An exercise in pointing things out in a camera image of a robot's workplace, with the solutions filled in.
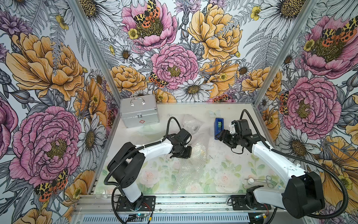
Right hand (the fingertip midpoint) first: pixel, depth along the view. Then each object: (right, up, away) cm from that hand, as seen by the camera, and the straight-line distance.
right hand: (218, 141), depth 84 cm
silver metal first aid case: (-51, +19, +13) cm, 56 cm away
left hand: (-18, -11, +2) cm, 21 cm away
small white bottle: (+17, -21, -6) cm, 27 cm away
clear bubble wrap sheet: (-15, +9, +18) cm, 25 cm away
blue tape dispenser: (+4, +8, +16) cm, 18 cm away
